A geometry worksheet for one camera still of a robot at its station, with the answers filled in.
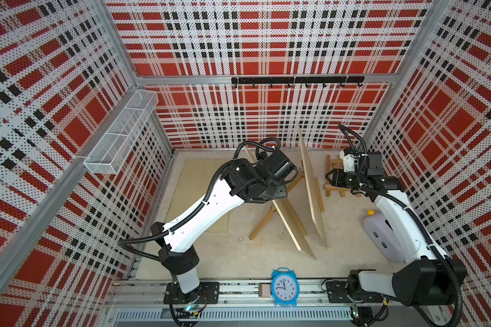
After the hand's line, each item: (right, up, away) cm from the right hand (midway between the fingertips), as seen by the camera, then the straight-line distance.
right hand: (333, 176), depth 80 cm
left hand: (-23, -4, -14) cm, 27 cm away
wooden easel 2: (-16, -15, +13) cm, 25 cm away
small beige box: (-28, -42, -6) cm, 50 cm away
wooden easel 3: (+2, -8, +24) cm, 25 cm away
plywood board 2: (-3, -8, +18) cm, 20 cm away
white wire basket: (-99, +10, +12) cm, 100 cm away
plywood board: (-13, -23, +5) cm, 27 cm away
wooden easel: (+11, +5, +32) cm, 34 cm away
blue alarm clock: (-20, -40, -7) cm, 45 cm away
